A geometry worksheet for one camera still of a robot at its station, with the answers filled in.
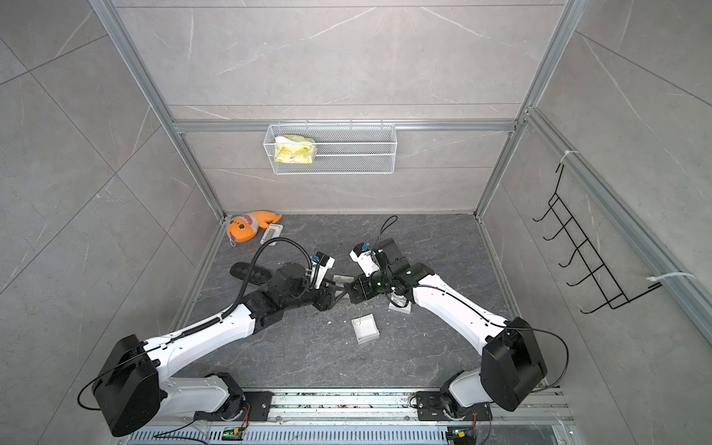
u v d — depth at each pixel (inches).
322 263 27.2
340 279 37.5
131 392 15.9
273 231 44.4
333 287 27.6
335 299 28.9
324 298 27.3
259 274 38.3
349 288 30.6
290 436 27.6
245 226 41.7
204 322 19.9
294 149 33.8
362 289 27.4
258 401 29.4
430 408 28.5
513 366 16.1
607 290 24.1
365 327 34.6
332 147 38.6
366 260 28.5
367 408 29.4
